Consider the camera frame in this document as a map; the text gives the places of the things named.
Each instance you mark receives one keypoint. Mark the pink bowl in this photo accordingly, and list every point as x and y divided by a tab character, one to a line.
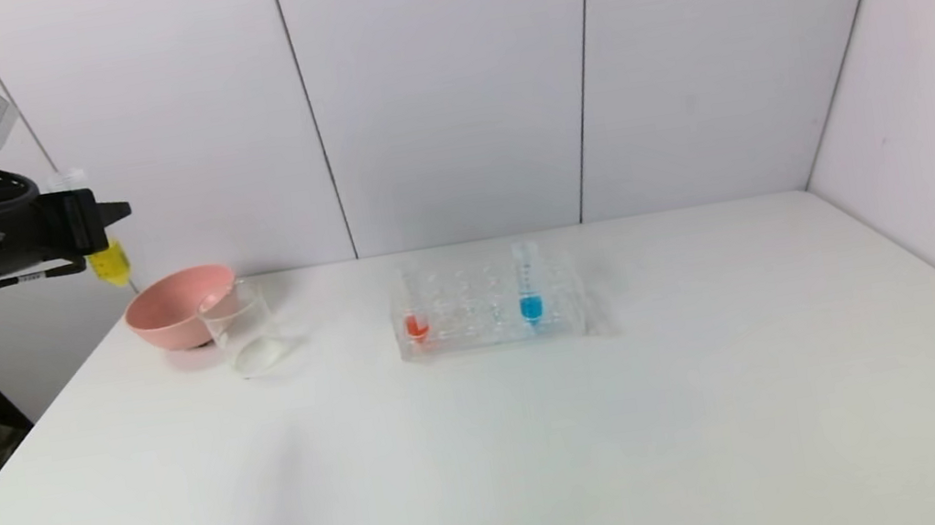
170	316

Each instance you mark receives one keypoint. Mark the test tube with red pigment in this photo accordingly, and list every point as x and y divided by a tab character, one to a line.
417	327

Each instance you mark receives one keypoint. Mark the test tube with yellow pigment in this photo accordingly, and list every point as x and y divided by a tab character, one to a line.
112	265

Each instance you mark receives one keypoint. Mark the clear glass beaker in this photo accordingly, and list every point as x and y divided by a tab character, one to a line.
259	354

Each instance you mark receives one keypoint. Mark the clear acrylic test tube rack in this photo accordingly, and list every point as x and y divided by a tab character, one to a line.
479	339

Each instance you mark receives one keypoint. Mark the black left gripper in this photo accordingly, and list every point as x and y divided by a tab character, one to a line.
83	222

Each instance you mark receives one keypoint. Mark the test tube with blue pigment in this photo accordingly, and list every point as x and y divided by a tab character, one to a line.
532	308

